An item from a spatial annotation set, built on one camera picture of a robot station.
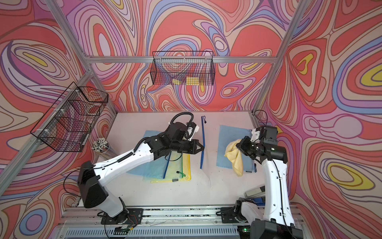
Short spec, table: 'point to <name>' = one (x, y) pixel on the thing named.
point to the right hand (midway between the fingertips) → (237, 148)
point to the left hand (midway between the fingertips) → (206, 149)
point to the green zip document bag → (174, 170)
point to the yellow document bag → (186, 171)
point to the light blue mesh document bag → (228, 134)
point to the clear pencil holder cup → (102, 146)
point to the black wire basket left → (74, 116)
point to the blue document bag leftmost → (155, 168)
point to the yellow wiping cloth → (235, 154)
